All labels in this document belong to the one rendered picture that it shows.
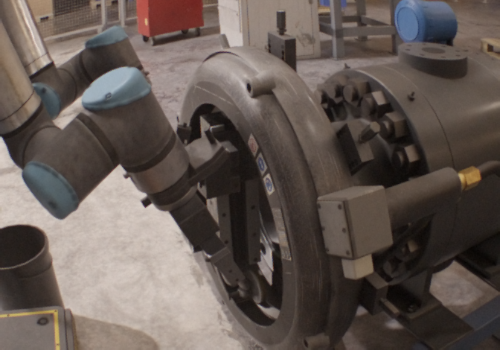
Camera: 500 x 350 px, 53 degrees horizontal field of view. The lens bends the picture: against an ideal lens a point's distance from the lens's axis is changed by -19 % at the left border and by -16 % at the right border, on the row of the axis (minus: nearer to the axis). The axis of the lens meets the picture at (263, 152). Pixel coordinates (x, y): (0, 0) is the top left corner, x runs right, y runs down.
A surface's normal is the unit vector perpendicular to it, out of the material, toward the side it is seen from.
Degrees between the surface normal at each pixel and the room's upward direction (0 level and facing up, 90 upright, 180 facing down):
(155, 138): 89
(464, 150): 61
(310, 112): 37
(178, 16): 90
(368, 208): 67
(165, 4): 90
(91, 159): 80
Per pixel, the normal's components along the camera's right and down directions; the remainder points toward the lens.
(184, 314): -0.05, -0.92
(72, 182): 0.58, 0.11
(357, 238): 0.38, -0.06
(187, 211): -0.36, -0.72
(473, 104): 0.23, -0.52
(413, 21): -0.90, 0.22
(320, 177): 0.32, -0.26
